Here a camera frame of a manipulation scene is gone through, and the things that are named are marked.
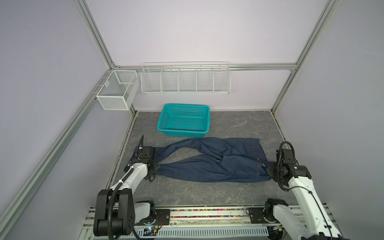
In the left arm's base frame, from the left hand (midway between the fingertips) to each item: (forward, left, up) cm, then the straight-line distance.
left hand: (154, 170), depth 88 cm
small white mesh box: (+45, +24, +24) cm, 56 cm away
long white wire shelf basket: (+51, -22, +28) cm, 62 cm away
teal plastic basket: (+40, -18, -2) cm, 44 cm away
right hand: (-9, -66, +7) cm, 67 cm away
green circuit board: (-29, -1, -4) cm, 30 cm away
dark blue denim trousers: (+1, -44, +7) cm, 45 cm away
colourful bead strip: (-22, -35, -3) cm, 42 cm away
